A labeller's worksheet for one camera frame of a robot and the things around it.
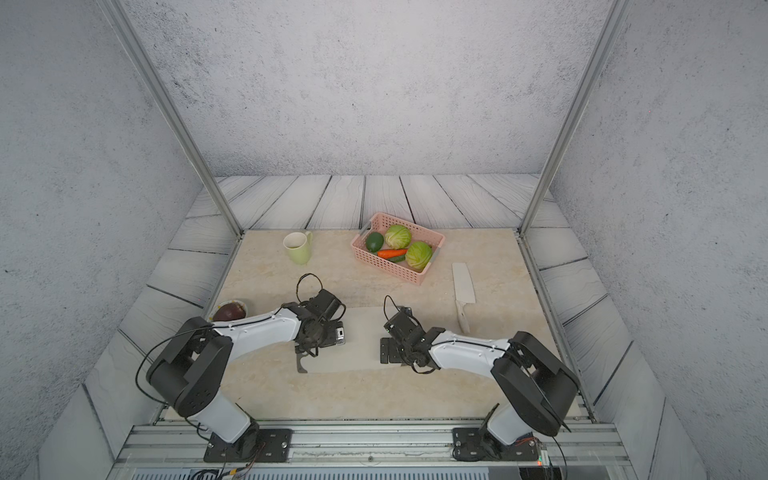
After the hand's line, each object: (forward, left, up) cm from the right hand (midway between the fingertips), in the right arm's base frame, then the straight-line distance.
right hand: (395, 353), depth 87 cm
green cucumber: (+35, 0, +2) cm, 35 cm away
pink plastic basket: (+51, +7, +3) cm, 52 cm away
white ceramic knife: (+22, -23, -2) cm, 32 cm away
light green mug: (+34, +33, +8) cm, 49 cm away
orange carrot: (+36, +2, +3) cm, 36 cm away
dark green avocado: (+42, +8, +2) cm, 43 cm away
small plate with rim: (+9, +56, +5) cm, 57 cm away
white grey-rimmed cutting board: (+3, +10, -3) cm, 11 cm away
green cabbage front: (+33, -8, +5) cm, 34 cm away
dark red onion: (+10, +50, +6) cm, 51 cm away
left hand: (+4, +18, -1) cm, 18 cm away
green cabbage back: (+42, -1, +5) cm, 42 cm away
